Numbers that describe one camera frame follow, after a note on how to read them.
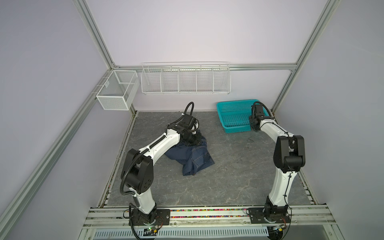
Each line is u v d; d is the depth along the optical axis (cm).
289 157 54
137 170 47
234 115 105
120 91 104
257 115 79
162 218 74
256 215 74
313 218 74
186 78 99
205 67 91
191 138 75
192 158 77
